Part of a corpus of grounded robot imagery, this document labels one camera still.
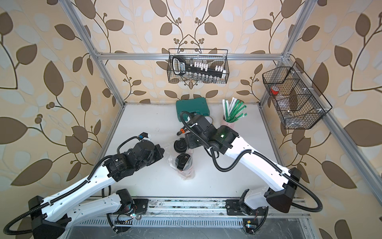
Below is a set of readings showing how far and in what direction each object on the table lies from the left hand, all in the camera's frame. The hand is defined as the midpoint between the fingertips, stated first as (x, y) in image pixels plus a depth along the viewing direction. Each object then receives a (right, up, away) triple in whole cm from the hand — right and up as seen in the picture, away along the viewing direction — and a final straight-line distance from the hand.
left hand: (164, 148), depth 73 cm
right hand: (+13, +6, -3) cm, 15 cm away
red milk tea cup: (+10, -6, -2) cm, 12 cm away
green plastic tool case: (+17, +25, +43) cm, 53 cm away
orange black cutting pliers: (+6, +6, +29) cm, 30 cm away
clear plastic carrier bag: (+4, -5, -4) cm, 7 cm away
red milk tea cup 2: (+8, +1, +4) cm, 8 cm away
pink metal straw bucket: (+39, +10, +23) cm, 47 cm away
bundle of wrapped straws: (+40, +18, +23) cm, 50 cm away
